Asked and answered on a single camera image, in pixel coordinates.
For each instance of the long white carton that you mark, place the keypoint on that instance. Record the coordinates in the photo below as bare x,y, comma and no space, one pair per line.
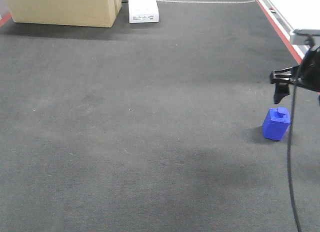
142,5

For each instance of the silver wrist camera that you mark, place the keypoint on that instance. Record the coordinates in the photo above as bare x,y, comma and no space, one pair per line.
303,37

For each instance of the blue plastic box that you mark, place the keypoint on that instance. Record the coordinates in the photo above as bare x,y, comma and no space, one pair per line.
275,128

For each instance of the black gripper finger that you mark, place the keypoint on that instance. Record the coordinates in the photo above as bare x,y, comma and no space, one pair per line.
281,92

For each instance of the large cardboard box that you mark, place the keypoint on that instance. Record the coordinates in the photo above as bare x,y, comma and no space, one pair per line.
62,7

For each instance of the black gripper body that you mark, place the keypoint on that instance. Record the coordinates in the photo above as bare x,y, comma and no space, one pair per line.
311,69

